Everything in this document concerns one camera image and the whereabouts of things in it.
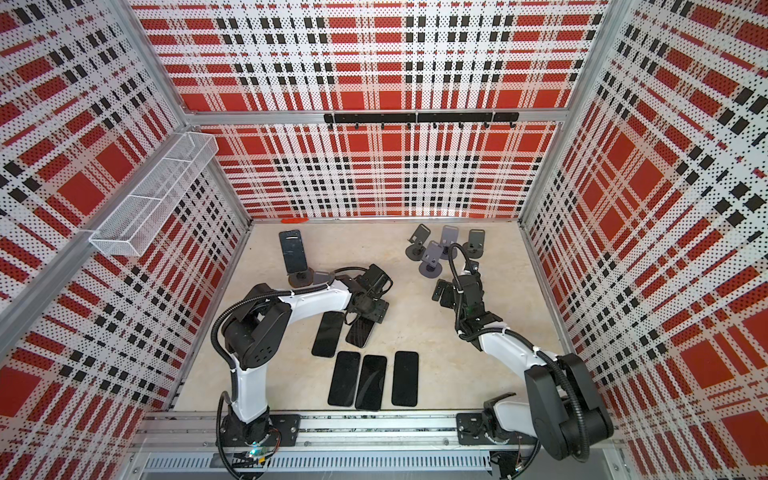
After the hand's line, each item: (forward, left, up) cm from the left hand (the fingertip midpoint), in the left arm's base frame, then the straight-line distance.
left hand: (374, 314), depth 95 cm
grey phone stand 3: (+16, -19, +3) cm, 25 cm away
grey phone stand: (+15, +26, 0) cm, 30 cm away
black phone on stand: (+17, +26, +12) cm, 33 cm away
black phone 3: (-21, +7, +1) cm, 22 cm away
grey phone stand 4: (+27, -15, +6) cm, 31 cm away
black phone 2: (-20, -10, -1) cm, 22 cm away
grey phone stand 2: (+15, +20, 0) cm, 25 cm away
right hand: (+4, -25, +10) cm, 27 cm away
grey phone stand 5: (+22, -35, +6) cm, 42 cm away
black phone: (-6, +5, 0) cm, 8 cm away
